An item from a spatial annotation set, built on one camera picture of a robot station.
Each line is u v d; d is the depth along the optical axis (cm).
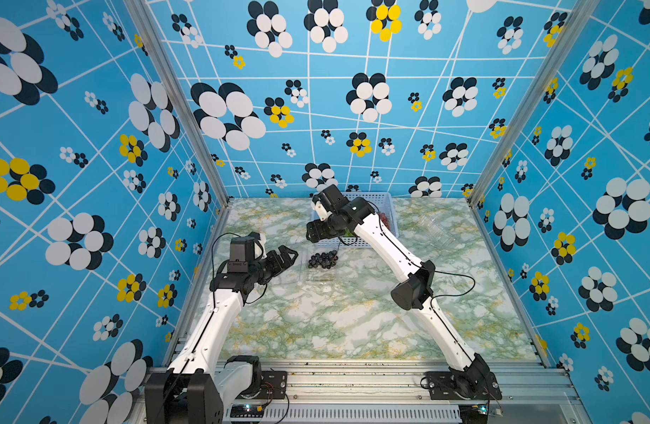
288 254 73
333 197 70
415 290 59
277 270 71
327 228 77
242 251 61
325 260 95
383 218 109
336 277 94
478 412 70
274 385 73
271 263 72
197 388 39
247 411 72
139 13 68
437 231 109
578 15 68
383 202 116
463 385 64
